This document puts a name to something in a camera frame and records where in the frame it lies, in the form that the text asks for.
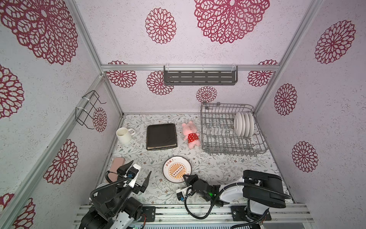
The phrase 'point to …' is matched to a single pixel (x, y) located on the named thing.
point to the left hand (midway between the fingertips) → (140, 169)
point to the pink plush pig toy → (190, 130)
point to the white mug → (124, 135)
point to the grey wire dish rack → (218, 134)
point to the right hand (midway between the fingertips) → (185, 171)
